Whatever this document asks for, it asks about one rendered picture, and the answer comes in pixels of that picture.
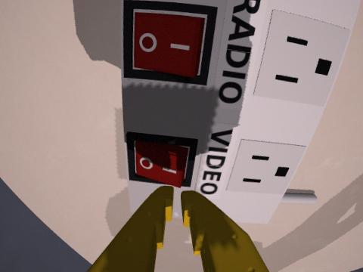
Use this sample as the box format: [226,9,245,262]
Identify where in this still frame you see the white power strip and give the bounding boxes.
[120,0,361,224]

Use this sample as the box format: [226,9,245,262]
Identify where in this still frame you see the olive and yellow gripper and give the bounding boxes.
[87,186,269,272]

